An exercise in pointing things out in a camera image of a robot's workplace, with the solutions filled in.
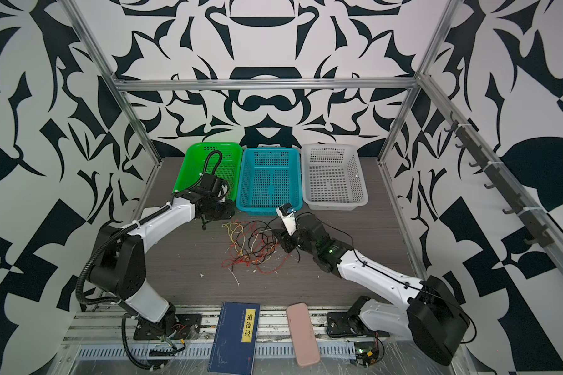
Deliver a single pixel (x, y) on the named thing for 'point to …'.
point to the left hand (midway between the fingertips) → (230, 208)
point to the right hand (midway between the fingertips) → (276, 224)
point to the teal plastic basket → (268, 178)
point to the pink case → (306, 349)
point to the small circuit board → (367, 352)
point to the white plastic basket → (333, 176)
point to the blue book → (235, 341)
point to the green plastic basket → (195, 159)
